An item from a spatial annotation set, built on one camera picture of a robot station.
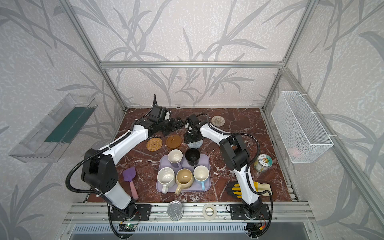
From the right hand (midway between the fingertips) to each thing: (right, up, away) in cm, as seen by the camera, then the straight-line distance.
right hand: (188, 135), depth 99 cm
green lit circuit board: (-27, -42, -27) cm, 57 cm away
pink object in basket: (+55, -6, -26) cm, 62 cm away
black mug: (+3, -11, -10) cm, 16 cm away
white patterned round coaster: (+21, +10, +13) cm, 27 cm away
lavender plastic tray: (+11, -15, -8) cm, 20 cm away
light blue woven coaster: (+5, -6, 0) cm, 8 cm away
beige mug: (-1, -24, -15) cm, 28 cm away
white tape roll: (+13, -38, -26) cm, 48 cm away
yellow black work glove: (+26, -26, -20) cm, 42 cm away
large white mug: (-12, -22, -14) cm, 29 cm away
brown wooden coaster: (-10, -4, +1) cm, 11 cm away
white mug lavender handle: (-8, -13, -9) cm, 17 cm away
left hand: (-3, +9, -13) cm, 16 cm away
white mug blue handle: (+9, -20, -15) cm, 26 cm away
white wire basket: (+51, +3, -38) cm, 64 cm away
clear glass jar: (-4, -32, -29) cm, 44 cm away
